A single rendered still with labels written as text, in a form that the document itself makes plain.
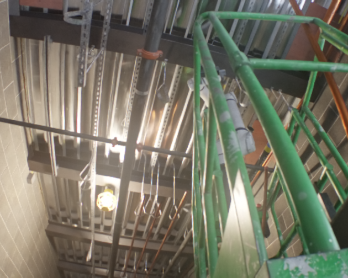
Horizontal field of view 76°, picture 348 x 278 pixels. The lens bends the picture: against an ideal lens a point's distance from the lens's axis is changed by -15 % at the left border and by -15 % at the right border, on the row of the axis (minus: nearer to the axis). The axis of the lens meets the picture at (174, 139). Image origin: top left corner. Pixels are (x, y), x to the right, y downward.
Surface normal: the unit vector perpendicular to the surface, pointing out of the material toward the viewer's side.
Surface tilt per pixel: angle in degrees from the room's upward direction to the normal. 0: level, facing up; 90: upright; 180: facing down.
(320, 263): 90
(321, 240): 90
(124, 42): 180
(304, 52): 180
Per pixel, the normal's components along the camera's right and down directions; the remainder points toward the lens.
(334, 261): -0.04, -0.77
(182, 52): 0.00, 0.64
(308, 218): -0.73, -0.52
